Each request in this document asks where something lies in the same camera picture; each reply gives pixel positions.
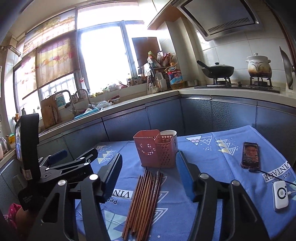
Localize black gas stove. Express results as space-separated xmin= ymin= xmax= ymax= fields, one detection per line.
xmin=195 ymin=77 xmax=280 ymax=93

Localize pink perforated utensil holder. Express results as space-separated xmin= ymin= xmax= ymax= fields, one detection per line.
xmin=133 ymin=130 xmax=177 ymax=168

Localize white paper cup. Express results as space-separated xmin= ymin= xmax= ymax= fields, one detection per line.
xmin=159 ymin=129 xmax=179 ymax=153

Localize wooden cutting board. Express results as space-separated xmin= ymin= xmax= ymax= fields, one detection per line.
xmin=41 ymin=95 xmax=62 ymax=129

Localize white plastic jug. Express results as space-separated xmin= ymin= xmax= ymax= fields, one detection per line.
xmin=155 ymin=71 xmax=168 ymax=91

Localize floral window blind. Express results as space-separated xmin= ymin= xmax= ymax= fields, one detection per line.
xmin=21 ymin=10 xmax=80 ymax=92

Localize white ceramic stew pot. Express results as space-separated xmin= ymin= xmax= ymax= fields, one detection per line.
xmin=246 ymin=53 xmax=272 ymax=78

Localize black frying pan with lid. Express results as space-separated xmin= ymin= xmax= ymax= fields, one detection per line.
xmin=197 ymin=60 xmax=234 ymax=79

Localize brown wooden chopstick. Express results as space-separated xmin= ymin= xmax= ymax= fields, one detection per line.
xmin=126 ymin=169 xmax=147 ymax=240
xmin=138 ymin=171 xmax=159 ymax=240
xmin=136 ymin=172 xmax=154 ymax=241
xmin=121 ymin=175 xmax=142 ymax=240
xmin=132 ymin=170 xmax=151 ymax=234
xmin=142 ymin=172 xmax=163 ymax=240

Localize blue plastic basin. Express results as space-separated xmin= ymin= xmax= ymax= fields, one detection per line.
xmin=74 ymin=108 xmax=101 ymax=120

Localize black charging cable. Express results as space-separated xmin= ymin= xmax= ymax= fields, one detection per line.
xmin=249 ymin=167 xmax=296 ymax=186

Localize black smartphone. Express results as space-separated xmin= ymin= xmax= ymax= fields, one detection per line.
xmin=241 ymin=142 xmax=260 ymax=170

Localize blue patterned tablecloth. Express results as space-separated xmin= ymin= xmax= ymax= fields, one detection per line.
xmin=75 ymin=125 xmax=296 ymax=241

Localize steel wok lid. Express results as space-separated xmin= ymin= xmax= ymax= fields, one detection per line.
xmin=280 ymin=47 xmax=295 ymax=90

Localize blue kitchen base cabinets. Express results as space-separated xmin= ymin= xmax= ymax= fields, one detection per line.
xmin=0 ymin=94 xmax=296 ymax=207

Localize white power bank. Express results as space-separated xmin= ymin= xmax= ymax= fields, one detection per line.
xmin=273 ymin=181 xmax=289 ymax=211

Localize silver range hood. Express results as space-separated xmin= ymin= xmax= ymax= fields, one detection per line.
xmin=171 ymin=0 xmax=263 ymax=41

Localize chrome kitchen faucet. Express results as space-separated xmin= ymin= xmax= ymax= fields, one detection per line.
xmin=53 ymin=88 xmax=93 ymax=117

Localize yellow cooking oil bottle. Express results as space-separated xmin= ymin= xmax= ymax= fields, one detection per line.
xmin=165 ymin=62 xmax=185 ymax=89

